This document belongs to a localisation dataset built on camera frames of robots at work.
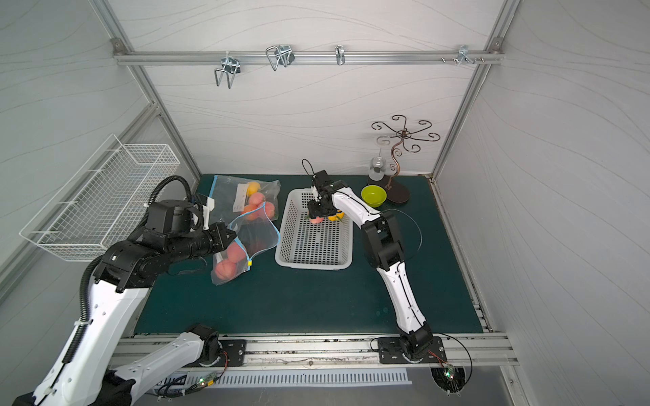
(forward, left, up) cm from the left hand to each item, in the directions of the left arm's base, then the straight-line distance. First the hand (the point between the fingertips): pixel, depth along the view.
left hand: (236, 234), depth 65 cm
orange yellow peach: (+39, +11, -25) cm, 48 cm away
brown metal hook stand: (+43, -54, -29) cm, 74 cm away
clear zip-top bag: (+34, +18, -24) cm, 45 cm away
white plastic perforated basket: (+14, -14, -30) cm, 36 cm away
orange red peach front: (+28, +9, -27) cm, 40 cm away
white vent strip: (-28, -18, -31) cm, 45 cm away
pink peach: (+33, +8, -24) cm, 42 cm away
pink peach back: (+21, -19, -23) cm, 37 cm away
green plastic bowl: (+38, -42, -28) cm, 64 cm away
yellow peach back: (+26, -27, -26) cm, 46 cm away
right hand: (+28, -18, -25) cm, 42 cm away
